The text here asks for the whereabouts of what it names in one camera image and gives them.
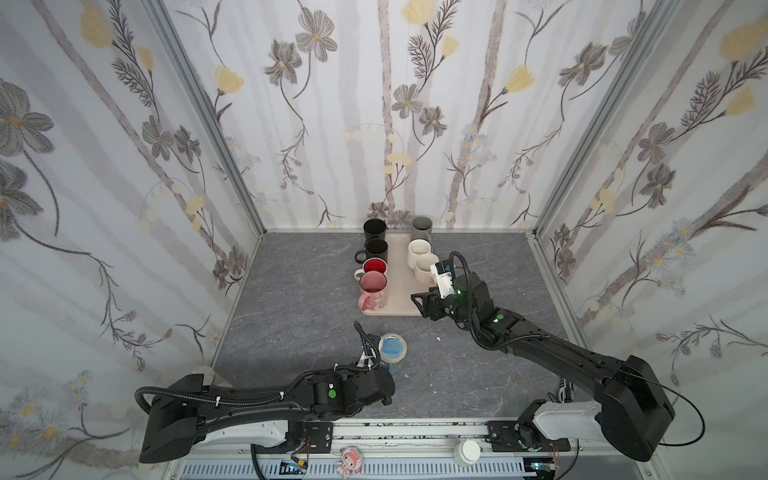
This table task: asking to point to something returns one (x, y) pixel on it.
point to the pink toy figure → (350, 462)
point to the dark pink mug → (373, 285)
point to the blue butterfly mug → (392, 348)
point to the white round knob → (466, 452)
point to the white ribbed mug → (417, 247)
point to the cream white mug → (372, 264)
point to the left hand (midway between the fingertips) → (381, 366)
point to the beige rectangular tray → (401, 280)
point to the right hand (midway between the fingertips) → (416, 286)
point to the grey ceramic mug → (421, 228)
